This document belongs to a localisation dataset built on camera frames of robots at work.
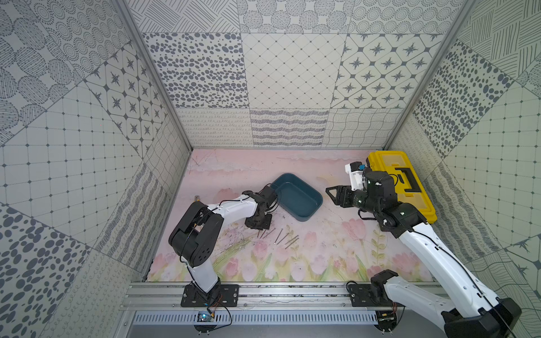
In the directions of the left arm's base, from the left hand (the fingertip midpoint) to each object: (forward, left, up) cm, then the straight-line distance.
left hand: (263, 223), depth 91 cm
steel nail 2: (-4, -3, -2) cm, 5 cm away
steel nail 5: (-8, -12, -2) cm, 15 cm away
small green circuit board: (-34, +19, -3) cm, 39 cm away
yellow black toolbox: (+10, -61, +13) cm, 63 cm away
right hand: (+2, -26, +23) cm, 35 cm away
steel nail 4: (-6, -8, -2) cm, 10 cm away
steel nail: (-4, +2, -2) cm, 5 cm away
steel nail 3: (-2, -8, -2) cm, 8 cm away
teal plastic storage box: (+15, -15, -2) cm, 21 cm away
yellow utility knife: (+12, +33, +1) cm, 35 cm away
